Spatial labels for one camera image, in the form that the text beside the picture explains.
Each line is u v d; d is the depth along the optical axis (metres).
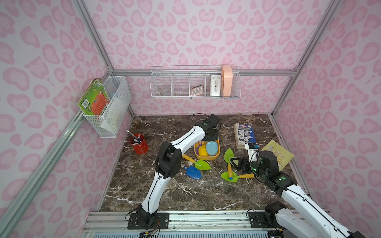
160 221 0.73
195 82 1.00
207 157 0.92
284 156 0.95
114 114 0.83
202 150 0.97
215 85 0.93
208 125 0.72
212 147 0.95
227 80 0.82
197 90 0.94
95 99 0.72
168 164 0.58
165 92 0.94
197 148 0.98
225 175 0.89
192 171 0.90
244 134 1.04
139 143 0.89
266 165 0.60
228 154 0.97
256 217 0.73
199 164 0.93
